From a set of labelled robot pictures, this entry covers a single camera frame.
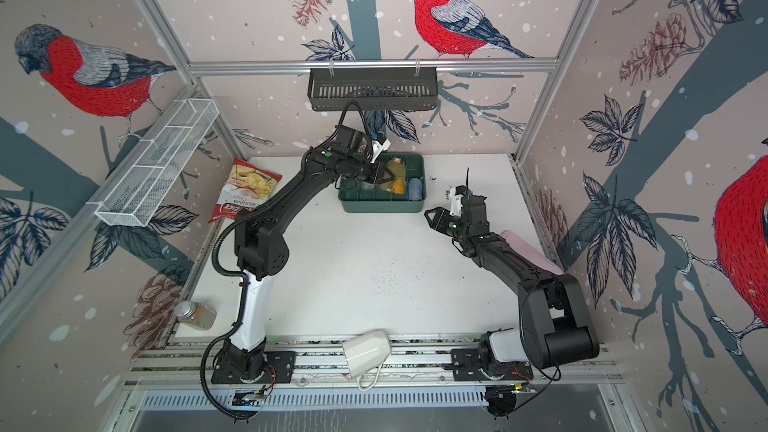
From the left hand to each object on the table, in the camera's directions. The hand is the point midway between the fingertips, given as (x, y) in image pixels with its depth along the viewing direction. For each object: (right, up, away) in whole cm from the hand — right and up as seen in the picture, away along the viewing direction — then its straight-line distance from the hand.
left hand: (393, 175), depth 87 cm
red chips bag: (-53, -5, +17) cm, 56 cm away
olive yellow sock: (+2, +2, +1) cm, 3 cm away
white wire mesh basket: (-62, -6, -16) cm, 64 cm away
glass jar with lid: (-51, -36, -12) cm, 63 cm away
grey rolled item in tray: (+8, -5, +16) cm, 18 cm away
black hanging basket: (-6, +31, +17) cm, 36 cm away
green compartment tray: (-14, -7, +24) cm, 29 cm away
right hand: (+11, -13, +2) cm, 17 cm away
